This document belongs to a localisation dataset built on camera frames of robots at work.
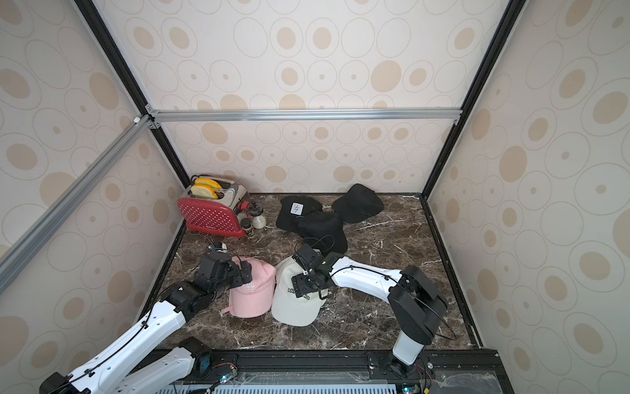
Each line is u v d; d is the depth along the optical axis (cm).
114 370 42
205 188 94
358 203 110
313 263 66
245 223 98
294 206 109
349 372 73
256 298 80
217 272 60
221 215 94
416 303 45
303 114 118
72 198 62
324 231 100
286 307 85
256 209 100
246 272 73
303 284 76
